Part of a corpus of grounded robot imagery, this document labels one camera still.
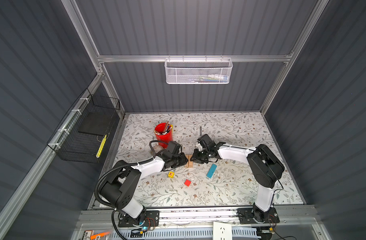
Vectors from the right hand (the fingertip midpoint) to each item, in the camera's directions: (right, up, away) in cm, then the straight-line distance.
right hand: (191, 160), depth 91 cm
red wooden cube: (-3, -11, -6) cm, 13 cm away
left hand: (-3, +1, -1) cm, 3 cm away
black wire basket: (-55, +16, -19) cm, 61 cm away
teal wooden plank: (+12, -6, -2) cm, 13 cm away
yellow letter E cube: (-12, -7, -5) cm, 15 cm away
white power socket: (+13, -27, -24) cm, 38 cm away
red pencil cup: (-17, +17, -3) cm, 24 cm away
